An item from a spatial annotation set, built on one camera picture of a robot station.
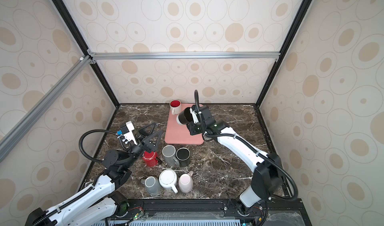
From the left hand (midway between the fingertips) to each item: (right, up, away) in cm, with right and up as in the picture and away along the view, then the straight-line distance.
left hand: (160, 129), depth 60 cm
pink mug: (+9, -27, +13) cm, 32 cm away
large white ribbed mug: (0, -27, +16) cm, 31 cm away
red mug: (-11, -19, +24) cm, 32 cm away
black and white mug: (+9, +5, +17) cm, 20 cm away
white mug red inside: (-1, +14, +50) cm, 52 cm away
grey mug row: (-1, -14, +22) cm, 26 cm away
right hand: (+11, +1, +22) cm, 24 cm away
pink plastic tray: (+6, -3, +12) cm, 14 cm away
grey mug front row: (-7, -28, +13) cm, 32 cm away
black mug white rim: (+7, -17, +28) cm, 33 cm away
